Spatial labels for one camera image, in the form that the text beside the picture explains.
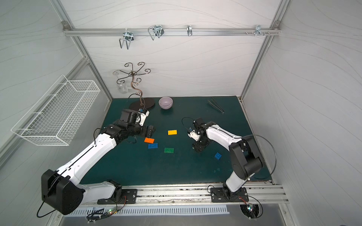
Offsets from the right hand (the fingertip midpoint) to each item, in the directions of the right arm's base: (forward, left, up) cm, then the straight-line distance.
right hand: (201, 145), depth 90 cm
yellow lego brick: (+10, +20, -2) cm, 23 cm away
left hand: (+2, +32, +16) cm, 35 cm away
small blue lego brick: (-6, -10, -3) cm, 12 cm away
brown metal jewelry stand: (+35, +48, 0) cm, 59 cm away
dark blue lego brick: (-1, +32, -3) cm, 32 cm away
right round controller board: (-33, -26, -7) cm, 42 cm away
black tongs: (+38, -12, -2) cm, 40 cm away
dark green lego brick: (-3, +21, -3) cm, 22 cm away
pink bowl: (+36, +28, +1) cm, 46 cm away
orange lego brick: (+3, +36, -2) cm, 36 cm away
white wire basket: (-3, +74, +30) cm, 80 cm away
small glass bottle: (+32, +56, +19) cm, 67 cm away
